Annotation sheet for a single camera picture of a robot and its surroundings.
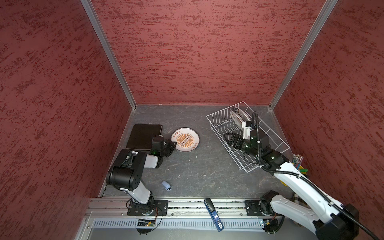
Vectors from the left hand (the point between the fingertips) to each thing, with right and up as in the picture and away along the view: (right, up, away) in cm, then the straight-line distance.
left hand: (178, 144), depth 95 cm
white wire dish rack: (+38, +16, +15) cm, 44 cm away
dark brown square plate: (-25, +5, +4) cm, 26 cm away
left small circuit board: (-14, -35, -23) cm, 44 cm away
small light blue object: (-4, -19, -18) cm, 26 cm away
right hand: (+28, +6, -19) cm, 35 cm away
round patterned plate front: (+6, +3, +4) cm, 8 cm away
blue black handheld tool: (+22, -32, -27) cm, 47 cm away
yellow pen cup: (+64, -5, -21) cm, 67 cm away
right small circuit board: (+48, -36, -25) cm, 65 cm away
